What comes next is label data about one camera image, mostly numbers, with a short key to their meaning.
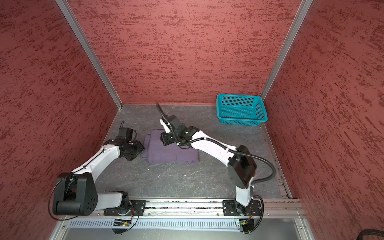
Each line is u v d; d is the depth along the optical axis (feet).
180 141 1.92
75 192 1.36
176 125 2.03
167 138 2.32
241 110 3.91
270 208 2.48
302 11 2.38
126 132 2.32
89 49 2.86
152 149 2.94
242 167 1.51
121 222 2.37
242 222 2.35
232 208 2.43
